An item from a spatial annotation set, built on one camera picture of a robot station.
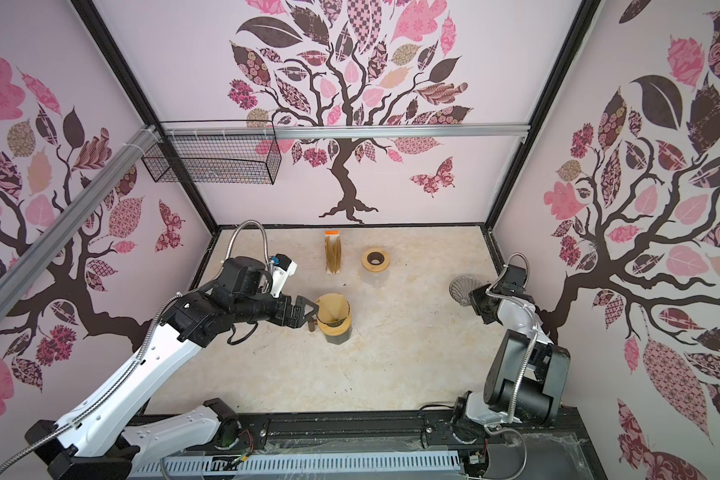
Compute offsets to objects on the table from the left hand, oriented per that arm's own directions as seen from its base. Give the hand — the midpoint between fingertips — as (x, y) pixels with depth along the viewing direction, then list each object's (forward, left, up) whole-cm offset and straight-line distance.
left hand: (302, 310), depth 69 cm
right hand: (+14, -49, -16) cm, 53 cm away
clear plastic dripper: (+22, -18, -19) cm, 35 cm away
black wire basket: (+74, +48, -7) cm, 89 cm away
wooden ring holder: (+1, -6, -15) cm, 16 cm away
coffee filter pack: (+33, -4, -17) cm, 37 cm away
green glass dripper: (+2, -7, -14) cm, 16 cm away
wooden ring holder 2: (+28, -18, -16) cm, 37 cm away
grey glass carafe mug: (+1, -6, -21) cm, 22 cm away
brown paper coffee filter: (+6, -6, -11) cm, 14 cm away
